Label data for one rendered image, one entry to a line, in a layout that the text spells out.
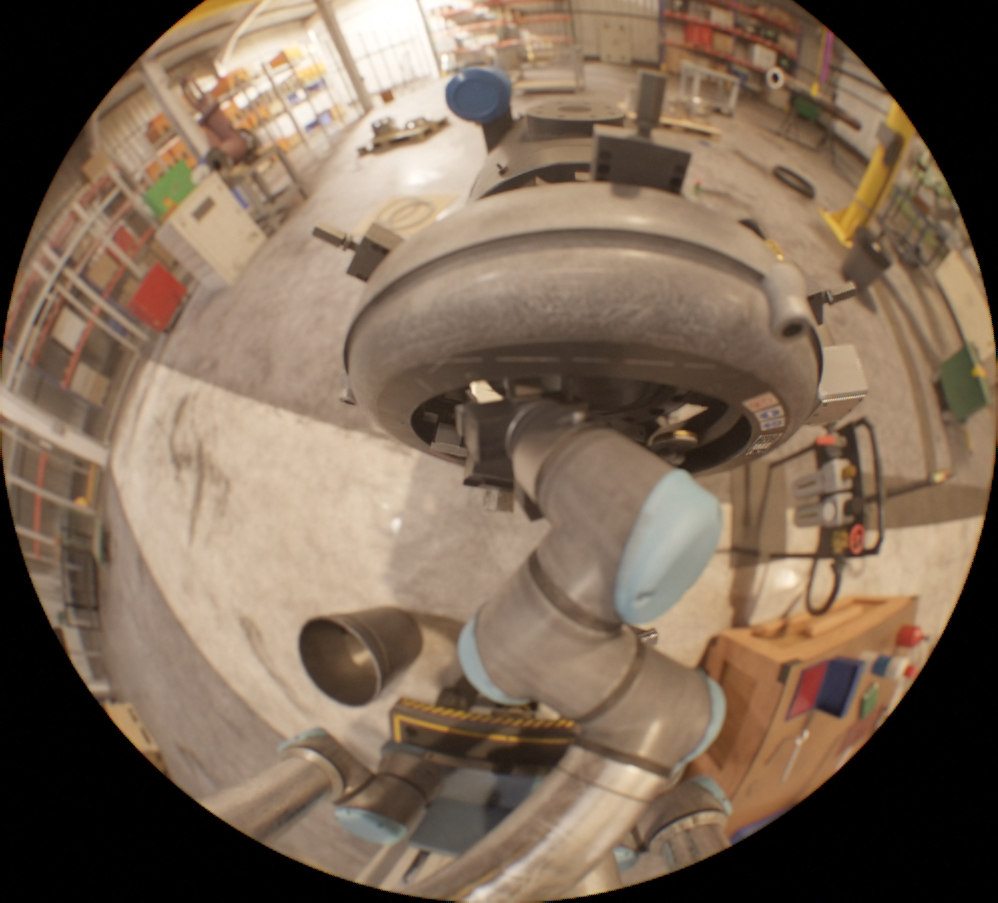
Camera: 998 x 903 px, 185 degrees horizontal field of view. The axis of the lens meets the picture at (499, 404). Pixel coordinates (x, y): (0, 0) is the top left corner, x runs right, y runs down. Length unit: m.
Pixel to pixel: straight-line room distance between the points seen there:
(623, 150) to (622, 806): 0.46
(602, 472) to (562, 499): 0.03
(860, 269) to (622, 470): 2.87
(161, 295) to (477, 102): 5.00
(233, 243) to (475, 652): 4.01
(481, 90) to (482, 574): 1.42
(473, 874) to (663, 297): 0.41
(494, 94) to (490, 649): 0.94
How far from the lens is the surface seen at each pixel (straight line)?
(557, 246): 0.20
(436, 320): 0.23
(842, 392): 0.52
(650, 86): 0.26
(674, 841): 0.79
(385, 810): 0.88
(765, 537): 1.38
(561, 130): 0.67
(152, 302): 5.33
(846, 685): 1.11
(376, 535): 1.28
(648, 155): 0.27
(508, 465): 0.39
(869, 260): 2.92
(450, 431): 0.46
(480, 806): 1.09
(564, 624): 0.20
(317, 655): 1.19
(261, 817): 0.63
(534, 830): 0.28
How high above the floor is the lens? 1.09
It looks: 65 degrees down
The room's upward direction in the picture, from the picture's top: 23 degrees counter-clockwise
